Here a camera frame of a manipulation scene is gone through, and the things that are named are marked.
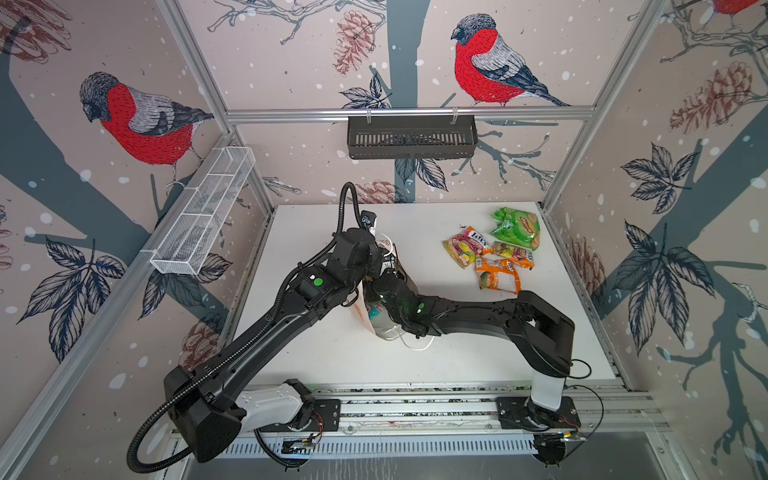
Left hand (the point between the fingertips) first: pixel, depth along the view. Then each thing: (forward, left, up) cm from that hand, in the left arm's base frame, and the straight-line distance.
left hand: (374, 246), depth 72 cm
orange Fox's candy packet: (+7, -40, -26) cm, 48 cm away
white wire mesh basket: (0, +47, 0) cm, 47 cm away
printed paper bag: (-4, -4, -2) cm, 6 cm away
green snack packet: (+24, -50, -21) cm, 59 cm away
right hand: (+1, +3, -15) cm, 15 cm away
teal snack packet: (-8, 0, -19) cm, 21 cm away
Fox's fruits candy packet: (+18, -31, -25) cm, 44 cm away
